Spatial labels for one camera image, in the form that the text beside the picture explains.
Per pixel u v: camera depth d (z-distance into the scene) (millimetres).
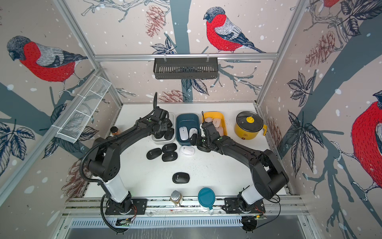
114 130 928
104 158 476
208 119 1102
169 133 1003
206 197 699
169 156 898
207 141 685
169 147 931
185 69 1061
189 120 1078
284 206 744
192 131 1007
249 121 925
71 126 802
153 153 907
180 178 815
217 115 1080
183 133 1007
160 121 740
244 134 928
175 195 671
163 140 928
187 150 922
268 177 439
